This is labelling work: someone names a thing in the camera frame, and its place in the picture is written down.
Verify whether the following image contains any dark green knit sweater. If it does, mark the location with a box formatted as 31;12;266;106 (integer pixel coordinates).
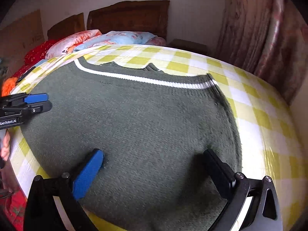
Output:
21;57;242;230

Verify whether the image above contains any person's hand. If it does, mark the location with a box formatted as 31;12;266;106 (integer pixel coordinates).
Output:
1;129;10;161

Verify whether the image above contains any orange cloth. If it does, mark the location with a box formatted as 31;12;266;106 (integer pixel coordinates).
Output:
1;77;18;97

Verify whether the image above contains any yellow white checkered bedsheet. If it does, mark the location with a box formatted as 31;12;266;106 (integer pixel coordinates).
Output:
13;45;307;230

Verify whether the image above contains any pink floral pillow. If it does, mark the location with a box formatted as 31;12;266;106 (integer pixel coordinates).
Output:
45;29;102;59

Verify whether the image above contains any red floral blanket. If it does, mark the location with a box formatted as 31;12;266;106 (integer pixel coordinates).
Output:
1;40;57;230

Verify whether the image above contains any light blue floral pillow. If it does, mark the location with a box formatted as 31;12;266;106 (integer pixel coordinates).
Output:
73;31;166;52

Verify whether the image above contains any dark wooden nightstand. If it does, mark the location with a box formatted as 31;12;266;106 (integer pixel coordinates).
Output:
167;39;211;56

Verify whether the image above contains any dark wooden headboard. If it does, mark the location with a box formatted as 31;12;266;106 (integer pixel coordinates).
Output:
47;0;170;40

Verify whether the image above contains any pink floral curtain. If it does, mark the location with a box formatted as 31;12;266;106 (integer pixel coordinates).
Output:
215;0;307;104

